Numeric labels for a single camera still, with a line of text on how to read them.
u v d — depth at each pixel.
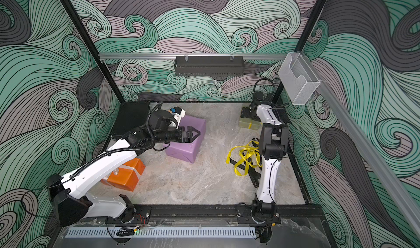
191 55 0.95
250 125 1.02
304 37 0.86
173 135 0.60
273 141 0.59
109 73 1.05
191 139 0.62
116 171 0.48
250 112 0.93
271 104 0.75
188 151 0.81
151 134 0.53
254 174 0.87
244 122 1.00
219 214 0.74
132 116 1.11
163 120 0.54
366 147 0.52
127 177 0.75
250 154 0.91
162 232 0.70
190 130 0.63
